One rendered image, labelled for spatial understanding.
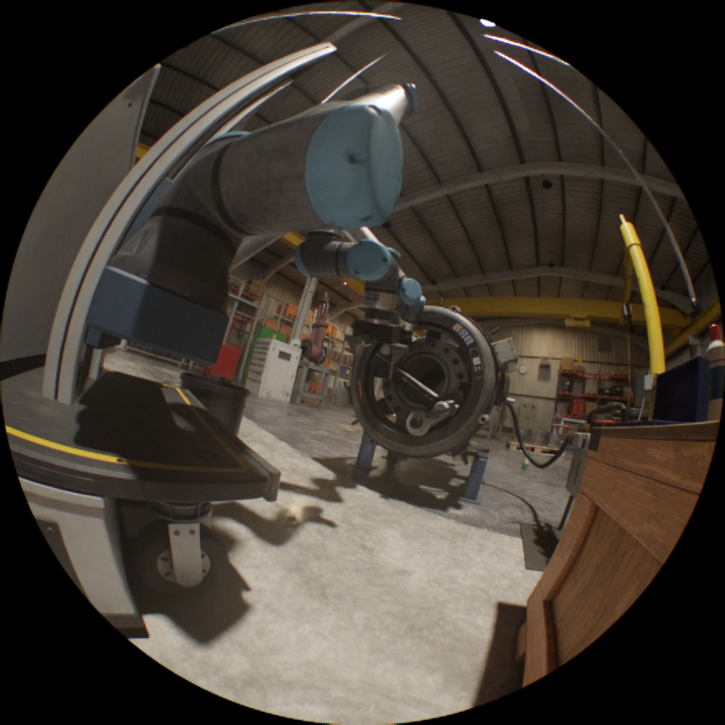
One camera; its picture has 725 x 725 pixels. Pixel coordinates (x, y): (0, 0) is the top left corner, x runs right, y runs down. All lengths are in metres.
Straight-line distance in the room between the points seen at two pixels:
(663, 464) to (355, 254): 0.61
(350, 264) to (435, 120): 8.06
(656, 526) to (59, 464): 0.56
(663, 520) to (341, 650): 0.49
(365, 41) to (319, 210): 7.86
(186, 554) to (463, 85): 8.48
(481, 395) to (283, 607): 0.96
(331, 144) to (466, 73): 7.96
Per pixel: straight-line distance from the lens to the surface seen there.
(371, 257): 0.52
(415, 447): 1.08
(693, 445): 0.30
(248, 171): 0.28
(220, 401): 0.92
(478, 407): 1.03
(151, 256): 0.28
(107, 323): 0.26
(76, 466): 0.28
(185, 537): 0.42
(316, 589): 0.62
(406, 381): 1.10
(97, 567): 0.37
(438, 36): 8.05
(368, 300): 0.65
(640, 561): 0.37
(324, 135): 0.24
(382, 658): 0.53
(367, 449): 1.59
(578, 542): 0.53
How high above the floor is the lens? 0.45
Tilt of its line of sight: 8 degrees up
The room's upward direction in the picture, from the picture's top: 13 degrees clockwise
